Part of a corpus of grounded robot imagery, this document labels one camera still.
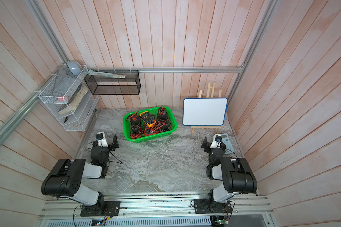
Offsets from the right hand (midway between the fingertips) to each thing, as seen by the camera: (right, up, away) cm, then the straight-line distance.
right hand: (213, 137), depth 90 cm
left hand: (-68, 0, +1) cm, 68 cm away
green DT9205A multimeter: (-32, +10, +8) cm, 35 cm away
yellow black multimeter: (-44, +12, +8) cm, 46 cm away
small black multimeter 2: (-34, +17, +13) cm, 40 cm away
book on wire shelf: (-83, +23, -10) cm, 87 cm away
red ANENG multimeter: (-43, +4, +5) cm, 43 cm away
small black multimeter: (-52, +11, +5) cm, 53 cm away
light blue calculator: (+13, -8, +5) cm, 16 cm away
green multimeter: (-52, +5, +5) cm, 52 cm away
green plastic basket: (-41, +18, +20) cm, 49 cm away
